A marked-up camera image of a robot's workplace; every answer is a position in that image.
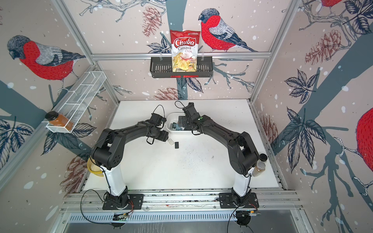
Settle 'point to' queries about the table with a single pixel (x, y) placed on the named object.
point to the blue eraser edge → (177, 127)
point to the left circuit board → (120, 217)
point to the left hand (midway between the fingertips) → (165, 133)
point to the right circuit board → (246, 213)
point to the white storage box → (173, 117)
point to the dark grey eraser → (177, 145)
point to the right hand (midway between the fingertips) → (185, 120)
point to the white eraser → (170, 141)
